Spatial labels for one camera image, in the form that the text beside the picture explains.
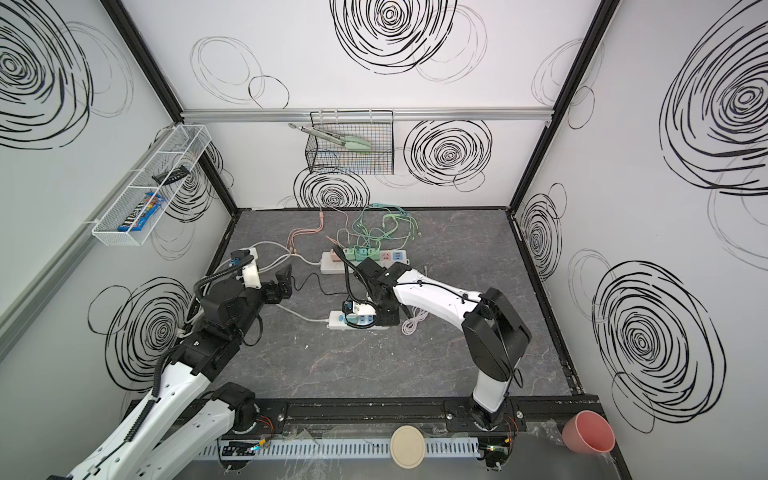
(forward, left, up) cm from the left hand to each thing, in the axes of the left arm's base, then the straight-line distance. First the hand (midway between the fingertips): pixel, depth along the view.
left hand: (276, 266), depth 74 cm
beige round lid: (-35, -34, -17) cm, 51 cm away
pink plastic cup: (-31, -72, -14) cm, 80 cm away
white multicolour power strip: (+15, -7, -21) cm, 27 cm away
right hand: (-2, -27, -18) cm, 32 cm away
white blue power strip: (-4, -13, -22) cm, 26 cm away
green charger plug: (+17, -23, -17) cm, 33 cm away
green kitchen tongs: (+40, -15, +9) cm, 44 cm away
